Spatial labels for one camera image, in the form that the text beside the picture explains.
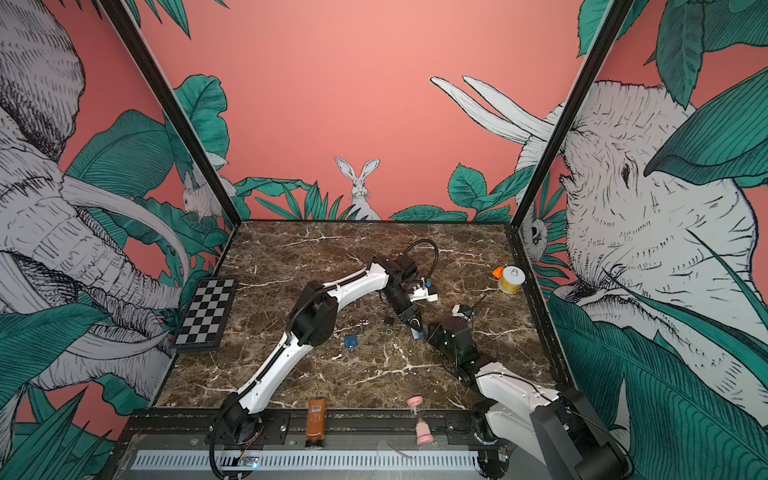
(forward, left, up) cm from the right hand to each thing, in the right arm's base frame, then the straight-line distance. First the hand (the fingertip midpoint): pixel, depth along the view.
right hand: (426, 322), depth 88 cm
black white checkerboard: (+1, +68, -1) cm, 68 cm away
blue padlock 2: (-4, +23, -4) cm, 24 cm away
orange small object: (+21, -27, -3) cm, 34 cm away
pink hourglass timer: (-27, +2, -3) cm, 27 cm away
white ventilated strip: (-33, +14, -5) cm, 37 cm away
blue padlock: (-2, +3, -5) cm, 6 cm away
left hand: (+1, +1, -3) cm, 3 cm away
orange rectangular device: (-26, +29, 0) cm, 39 cm away
